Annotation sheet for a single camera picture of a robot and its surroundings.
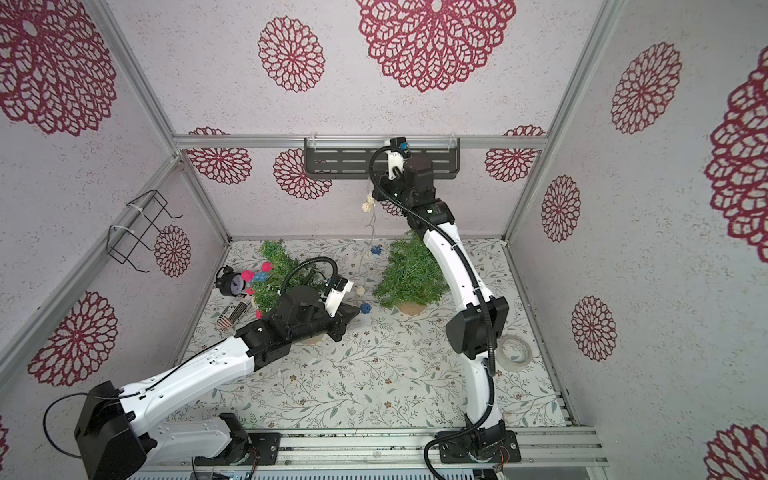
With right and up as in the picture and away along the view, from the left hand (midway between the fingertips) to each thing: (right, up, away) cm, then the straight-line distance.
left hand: (356, 309), depth 76 cm
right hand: (+5, +38, 0) cm, 38 cm away
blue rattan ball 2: (+2, 0, +4) cm, 4 cm away
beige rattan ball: (+3, +28, +8) cm, 30 cm away
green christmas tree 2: (+15, +7, +6) cm, 18 cm away
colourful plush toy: (-36, +7, +25) cm, 44 cm away
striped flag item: (-42, -5, +19) cm, 46 cm away
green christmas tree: (-15, +10, -7) cm, 20 cm away
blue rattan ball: (+5, +16, +14) cm, 22 cm away
